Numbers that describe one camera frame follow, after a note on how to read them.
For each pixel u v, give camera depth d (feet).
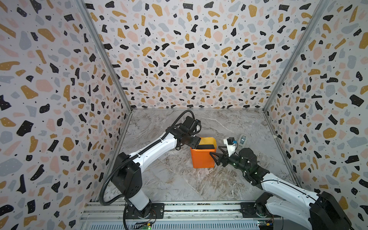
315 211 1.34
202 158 2.61
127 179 1.39
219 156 2.26
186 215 2.40
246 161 1.99
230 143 2.25
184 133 1.95
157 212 2.41
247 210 2.41
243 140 3.19
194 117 2.40
